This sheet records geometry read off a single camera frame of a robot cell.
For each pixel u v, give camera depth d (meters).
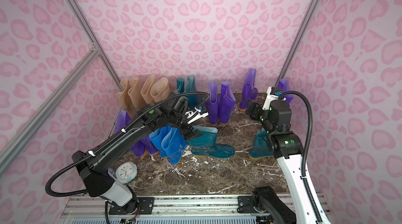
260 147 0.78
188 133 0.62
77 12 0.78
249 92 0.95
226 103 0.84
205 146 0.86
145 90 0.87
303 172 0.40
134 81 0.92
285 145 0.44
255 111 0.59
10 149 0.51
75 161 0.42
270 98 0.57
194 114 0.57
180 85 0.90
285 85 0.89
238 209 0.72
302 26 0.84
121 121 0.75
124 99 0.89
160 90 0.92
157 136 0.68
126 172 0.81
